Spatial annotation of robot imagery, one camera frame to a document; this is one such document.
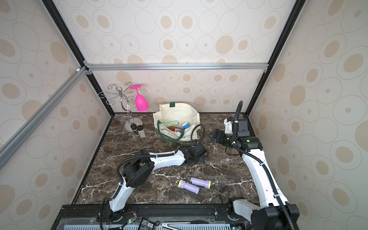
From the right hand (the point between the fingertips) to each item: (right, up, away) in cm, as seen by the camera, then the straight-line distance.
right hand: (221, 136), depth 77 cm
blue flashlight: (-19, +6, +23) cm, 31 cm away
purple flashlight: (-7, -27, +3) cm, 28 cm away
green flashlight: (-30, +7, +27) cm, 41 cm away
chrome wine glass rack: (-59, +24, +18) cm, 66 cm away
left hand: (-6, -16, +14) cm, 22 cm away
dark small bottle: (-55, +5, +23) cm, 60 cm away
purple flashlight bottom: (-21, -27, +3) cm, 34 cm away
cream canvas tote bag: (-20, +15, +24) cm, 35 cm away
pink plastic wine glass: (-49, +20, +18) cm, 56 cm away
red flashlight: (-26, +3, +20) cm, 33 cm away
